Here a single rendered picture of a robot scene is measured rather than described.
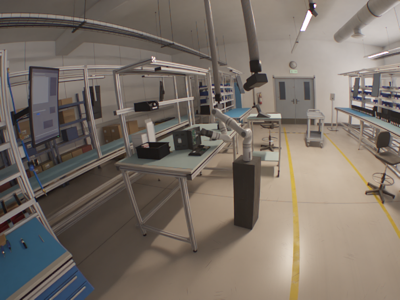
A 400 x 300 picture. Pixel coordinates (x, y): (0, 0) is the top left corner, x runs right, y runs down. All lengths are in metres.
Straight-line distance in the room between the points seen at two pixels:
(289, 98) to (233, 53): 3.17
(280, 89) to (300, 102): 1.03
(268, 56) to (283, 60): 0.69
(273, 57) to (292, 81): 1.33
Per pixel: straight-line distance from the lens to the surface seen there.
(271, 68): 8.25
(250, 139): 1.86
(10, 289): 1.16
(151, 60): 1.66
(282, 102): 8.29
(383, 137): 3.36
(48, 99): 1.39
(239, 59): 8.44
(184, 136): 1.89
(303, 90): 8.36
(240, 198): 2.04
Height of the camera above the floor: 1.56
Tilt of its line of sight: 18 degrees down
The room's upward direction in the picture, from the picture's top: 6 degrees counter-clockwise
